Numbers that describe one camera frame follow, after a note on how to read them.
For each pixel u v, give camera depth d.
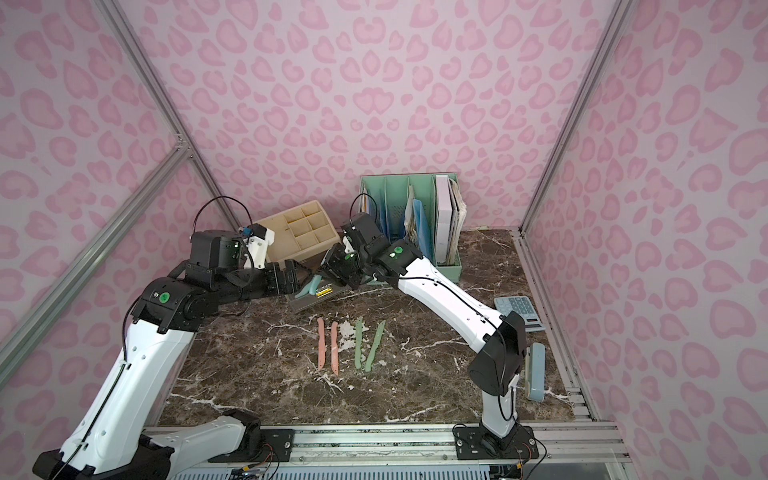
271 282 0.56
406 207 0.93
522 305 0.98
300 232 0.85
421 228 0.90
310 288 0.67
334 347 0.90
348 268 0.63
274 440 0.73
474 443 0.73
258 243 0.58
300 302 0.78
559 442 0.75
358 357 0.88
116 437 0.36
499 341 0.44
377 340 0.90
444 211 0.91
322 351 0.88
